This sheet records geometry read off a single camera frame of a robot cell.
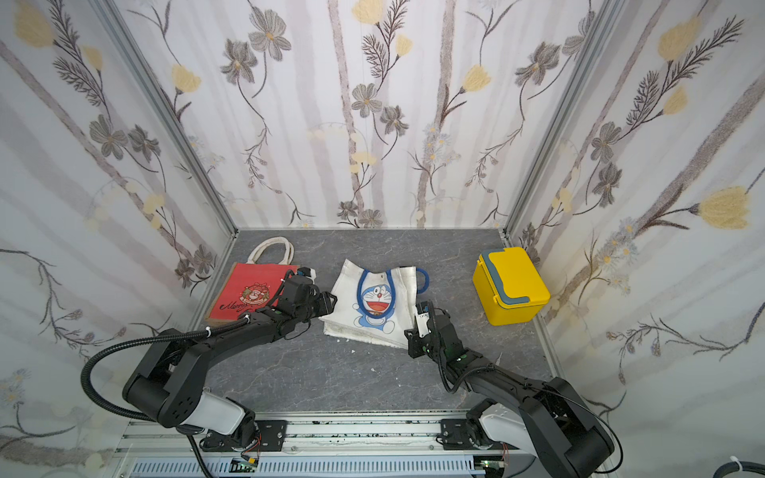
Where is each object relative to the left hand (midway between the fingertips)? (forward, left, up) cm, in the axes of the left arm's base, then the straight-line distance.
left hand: (336, 296), depth 91 cm
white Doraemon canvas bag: (-2, -12, -4) cm, 13 cm away
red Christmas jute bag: (+9, +31, -7) cm, 33 cm away
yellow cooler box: (-1, -52, +6) cm, 53 cm away
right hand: (-11, -22, -2) cm, 24 cm away
